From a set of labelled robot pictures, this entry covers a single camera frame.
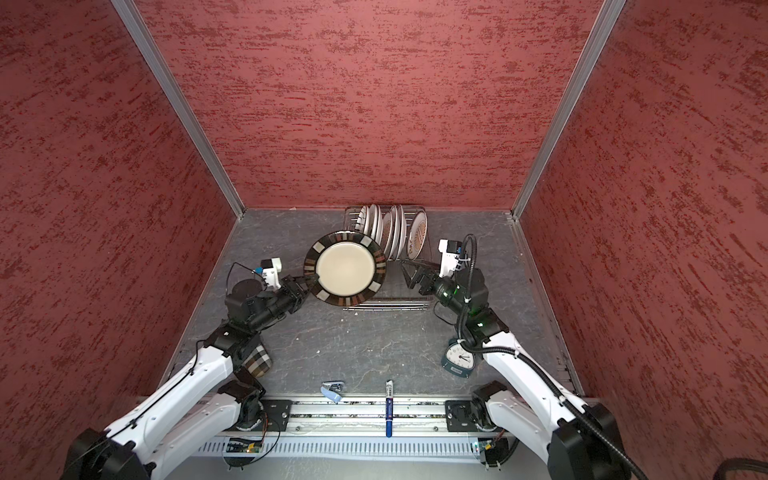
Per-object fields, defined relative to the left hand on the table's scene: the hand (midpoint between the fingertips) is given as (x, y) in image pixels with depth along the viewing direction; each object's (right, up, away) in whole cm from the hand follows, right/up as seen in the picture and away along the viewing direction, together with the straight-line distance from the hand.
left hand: (321, 281), depth 77 cm
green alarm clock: (+37, -22, +2) cm, 43 cm away
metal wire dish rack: (+20, -7, +18) cm, 28 cm away
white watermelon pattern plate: (+13, +16, +15) cm, 25 cm away
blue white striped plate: (+8, +18, +30) cm, 36 cm away
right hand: (+22, +3, -1) cm, 22 cm away
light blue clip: (+3, -29, +1) cm, 29 cm away
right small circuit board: (+42, -40, -5) cm, 58 cm away
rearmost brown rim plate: (+28, +13, +26) cm, 40 cm away
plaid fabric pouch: (-18, -22, +2) cm, 29 cm away
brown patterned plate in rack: (+17, +13, +18) cm, 28 cm away
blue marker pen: (+18, -32, -2) cm, 37 cm away
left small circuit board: (-18, -40, -5) cm, 45 cm away
